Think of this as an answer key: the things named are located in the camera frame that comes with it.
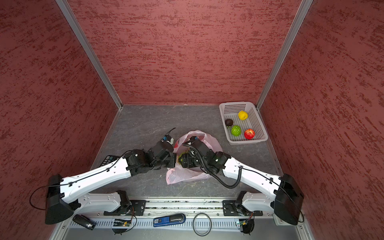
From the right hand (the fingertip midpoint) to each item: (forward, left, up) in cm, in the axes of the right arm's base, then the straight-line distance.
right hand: (184, 163), depth 75 cm
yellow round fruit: (+39, -42, -9) cm, 58 cm away
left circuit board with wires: (-23, +33, -16) cm, 43 cm away
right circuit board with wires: (-25, -31, -16) cm, 43 cm away
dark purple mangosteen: (+34, -31, -9) cm, 46 cm away
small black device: (-22, +47, -10) cm, 53 cm away
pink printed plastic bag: (-7, +3, +3) cm, 8 cm away
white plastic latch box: (-25, -45, -12) cm, 53 cm away
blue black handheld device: (-23, +10, -9) cm, 27 cm away
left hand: (+1, +4, +1) cm, 5 cm away
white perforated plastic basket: (+47, -34, -11) cm, 59 cm away
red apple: (+23, -43, -9) cm, 49 cm away
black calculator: (+10, +48, -12) cm, 50 cm away
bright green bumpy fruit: (+25, -34, -8) cm, 43 cm away
